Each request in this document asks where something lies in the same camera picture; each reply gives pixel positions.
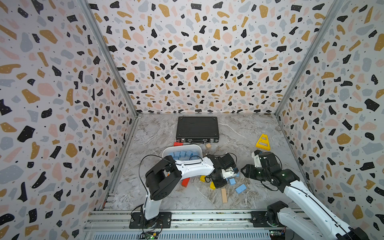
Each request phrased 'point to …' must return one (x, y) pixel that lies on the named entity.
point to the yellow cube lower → (212, 185)
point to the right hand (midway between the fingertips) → (245, 170)
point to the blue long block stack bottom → (238, 175)
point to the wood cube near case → (208, 145)
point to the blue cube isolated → (189, 154)
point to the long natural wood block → (224, 197)
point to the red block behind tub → (177, 144)
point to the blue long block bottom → (241, 188)
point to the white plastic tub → (193, 148)
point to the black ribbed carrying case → (197, 129)
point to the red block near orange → (185, 182)
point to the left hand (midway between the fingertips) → (224, 183)
